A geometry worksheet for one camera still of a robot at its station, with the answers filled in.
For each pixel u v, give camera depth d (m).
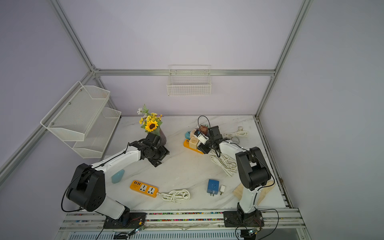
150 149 0.69
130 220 0.71
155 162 0.80
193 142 0.95
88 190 0.44
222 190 0.82
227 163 0.93
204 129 1.02
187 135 1.06
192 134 0.99
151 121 0.82
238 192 0.83
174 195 0.78
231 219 0.73
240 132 1.08
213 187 0.80
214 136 0.77
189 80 0.96
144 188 0.82
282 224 0.73
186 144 1.01
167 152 0.80
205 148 0.86
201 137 0.86
